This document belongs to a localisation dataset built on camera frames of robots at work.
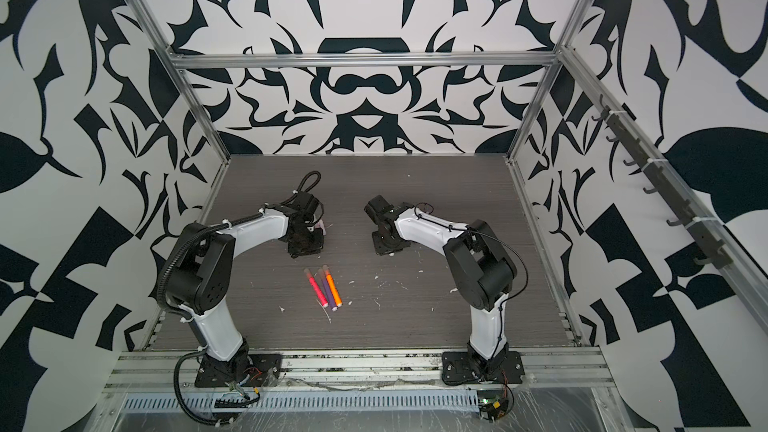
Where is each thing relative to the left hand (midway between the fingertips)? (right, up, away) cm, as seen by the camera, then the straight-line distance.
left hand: (320, 244), depth 94 cm
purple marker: (+4, -12, -8) cm, 15 cm away
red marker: (-1, -10, -6) cm, 12 cm away
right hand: (+21, 0, -1) cm, 21 cm away
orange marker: (+5, -11, -7) cm, 15 cm away
